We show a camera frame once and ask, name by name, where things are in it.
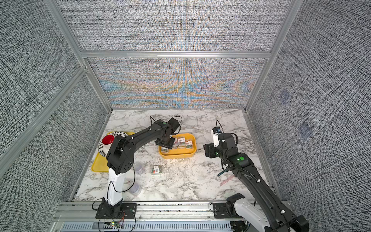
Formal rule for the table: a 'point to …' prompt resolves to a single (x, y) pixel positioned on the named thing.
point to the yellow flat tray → (100, 163)
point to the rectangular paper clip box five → (175, 145)
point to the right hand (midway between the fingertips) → (211, 141)
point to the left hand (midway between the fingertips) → (170, 144)
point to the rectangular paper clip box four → (189, 144)
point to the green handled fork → (226, 170)
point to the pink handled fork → (225, 181)
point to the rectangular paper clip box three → (181, 142)
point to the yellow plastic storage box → (180, 153)
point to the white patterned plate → (100, 146)
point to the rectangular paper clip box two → (164, 149)
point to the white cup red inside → (107, 141)
